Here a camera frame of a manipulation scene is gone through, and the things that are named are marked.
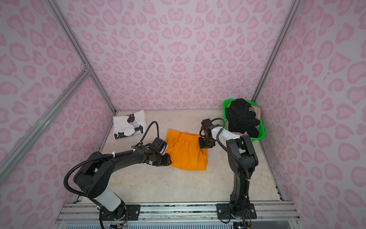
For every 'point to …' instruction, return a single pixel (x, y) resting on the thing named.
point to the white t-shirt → (121, 125)
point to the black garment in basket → (240, 119)
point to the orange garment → (185, 151)
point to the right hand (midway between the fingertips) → (201, 144)
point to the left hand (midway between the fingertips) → (172, 162)
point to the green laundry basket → (261, 130)
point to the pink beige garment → (257, 111)
